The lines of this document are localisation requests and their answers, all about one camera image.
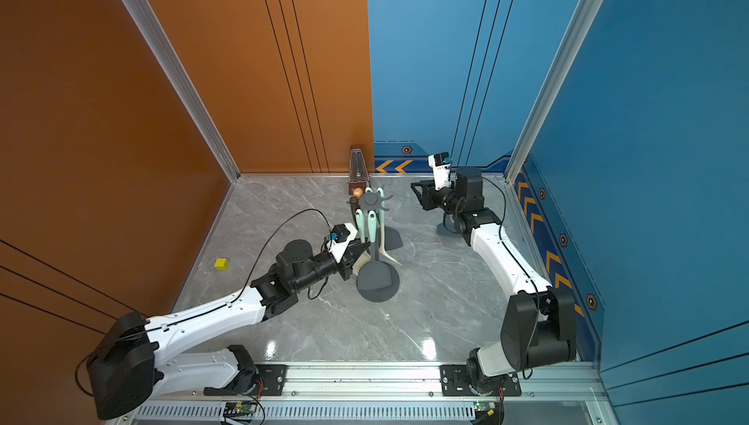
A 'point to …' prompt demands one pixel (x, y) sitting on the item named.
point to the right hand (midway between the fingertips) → (418, 183)
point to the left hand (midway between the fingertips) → (367, 237)
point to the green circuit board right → (487, 406)
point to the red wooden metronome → (358, 176)
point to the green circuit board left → (235, 408)
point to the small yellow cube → (221, 264)
